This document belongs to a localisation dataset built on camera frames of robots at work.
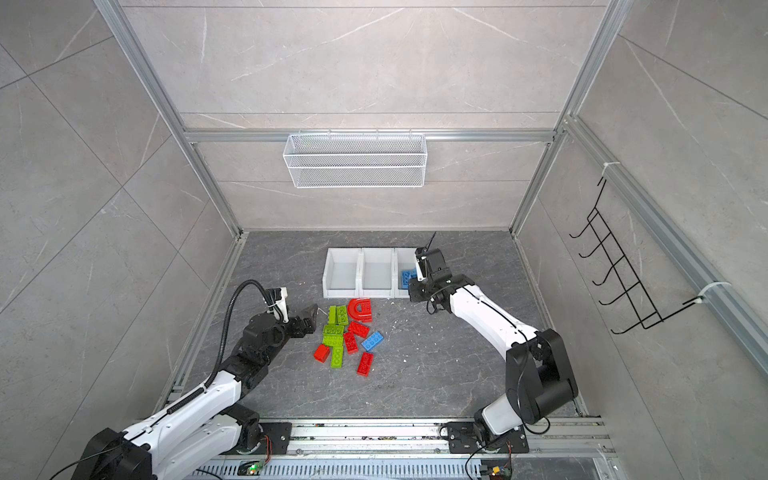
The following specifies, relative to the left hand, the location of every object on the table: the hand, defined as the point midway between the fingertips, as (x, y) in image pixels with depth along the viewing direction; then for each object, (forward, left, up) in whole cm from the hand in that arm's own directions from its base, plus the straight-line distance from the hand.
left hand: (302, 300), depth 84 cm
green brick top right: (+2, -9, -13) cm, 16 cm away
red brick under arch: (-4, -15, -12) cm, 20 cm away
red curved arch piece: (+4, -16, -13) cm, 21 cm away
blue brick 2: (-8, -20, -12) cm, 24 cm away
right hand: (+6, -33, -1) cm, 34 cm away
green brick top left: (+1, -7, -11) cm, 13 cm away
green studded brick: (-6, -7, -13) cm, 17 cm away
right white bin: (+20, -31, -8) cm, 38 cm away
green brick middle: (-4, -7, -12) cm, 15 cm away
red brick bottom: (-14, -18, -13) cm, 26 cm away
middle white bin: (+17, -22, -11) cm, 30 cm away
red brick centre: (-8, -13, -12) cm, 20 cm away
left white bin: (+18, -9, -13) cm, 24 cm away
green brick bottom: (-13, -9, -13) cm, 20 cm away
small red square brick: (-11, -5, -12) cm, 17 cm away
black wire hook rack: (-5, -79, +18) cm, 82 cm away
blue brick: (+13, -31, -9) cm, 35 cm away
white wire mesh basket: (+46, -15, +16) cm, 51 cm away
